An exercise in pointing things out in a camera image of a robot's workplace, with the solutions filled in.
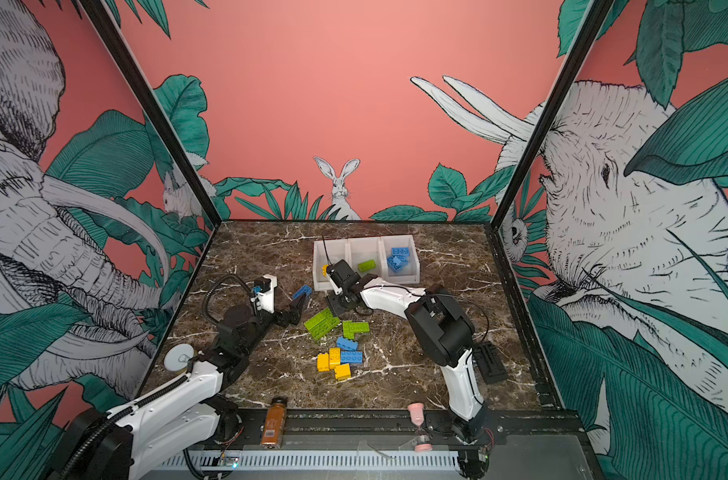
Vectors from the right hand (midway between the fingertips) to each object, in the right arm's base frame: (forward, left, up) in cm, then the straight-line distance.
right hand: (333, 300), depth 93 cm
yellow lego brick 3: (-17, -2, -2) cm, 18 cm away
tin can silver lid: (-19, +41, +2) cm, 45 cm away
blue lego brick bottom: (-17, -7, -3) cm, 19 cm away
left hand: (-3, +10, +14) cm, 17 cm away
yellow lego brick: (+12, +4, 0) cm, 13 cm away
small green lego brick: (+16, -9, -4) cm, 19 cm away
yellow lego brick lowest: (-21, -4, -3) cm, 22 cm away
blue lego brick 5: (-13, -5, -2) cm, 14 cm away
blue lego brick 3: (+16, -21, -1) cm, 26 cm away
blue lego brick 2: (+20, -22, -2) cm, 30 cm away
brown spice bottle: (-35, +11, +1) cm, 37 cm away
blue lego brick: (+5, +10, -2) cm, 11 cm away
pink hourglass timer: (-38, -25, -3) cm, 45 cm away
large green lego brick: (-7, +3, -2) cm, 8 cm away
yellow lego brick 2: (-19, +1, -3) cm, 19 cm away
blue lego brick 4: (+18, -24, -2) cm, 30 cm away
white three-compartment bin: (+19, -6, +2) cm, 20 cm away
